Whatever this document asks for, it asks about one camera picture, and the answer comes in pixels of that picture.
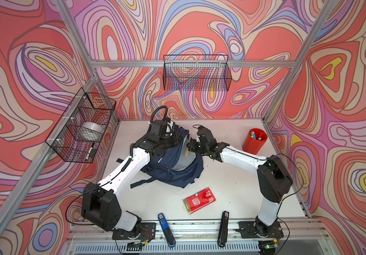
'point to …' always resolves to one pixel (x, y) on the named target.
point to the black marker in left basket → (89, 151)
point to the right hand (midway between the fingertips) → (186, 148)
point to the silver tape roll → (90, 131)
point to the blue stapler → (168, 235)
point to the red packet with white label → (198, 200)
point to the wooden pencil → (186, 152)
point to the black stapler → (223, 229)
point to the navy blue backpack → (176, 165)
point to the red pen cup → (254, 141)
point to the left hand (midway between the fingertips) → (184, 138)
